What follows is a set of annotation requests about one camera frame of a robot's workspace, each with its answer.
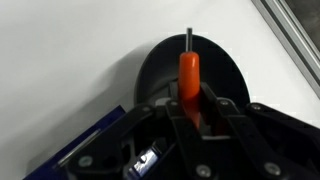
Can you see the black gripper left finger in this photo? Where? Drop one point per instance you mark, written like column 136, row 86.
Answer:
column 181, row 133

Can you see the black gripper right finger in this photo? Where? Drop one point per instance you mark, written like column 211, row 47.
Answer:
column 253, row 136

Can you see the black bowl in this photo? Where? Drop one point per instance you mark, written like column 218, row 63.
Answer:
column 220, row 66

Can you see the aluminium frame rail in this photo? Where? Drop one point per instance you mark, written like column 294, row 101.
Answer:
column 293, row 40

